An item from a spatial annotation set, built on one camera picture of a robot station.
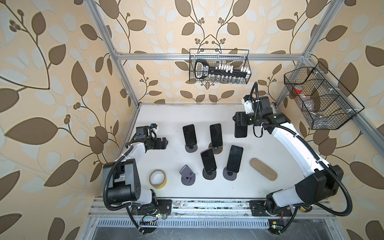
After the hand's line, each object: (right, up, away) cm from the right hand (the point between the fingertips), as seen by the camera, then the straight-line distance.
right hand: (240, 118), depth 80 cm
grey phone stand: (-28, -31, -1) cm, 42 cm away
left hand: (-47, -14, +12) cm, 50 cm away
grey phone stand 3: (-16, -33, +4) cm, 37 cm away
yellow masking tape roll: (-46, -35, +4) cm, 58 cm away
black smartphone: (-17, -22, -3) cm, 28 cm away
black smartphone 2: (-3, -22, 0) cm, 23 cm away
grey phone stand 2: (-27, -20, +16) cm, 37 cm away
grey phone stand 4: (-5, -33, +4) cm, 34 cm away
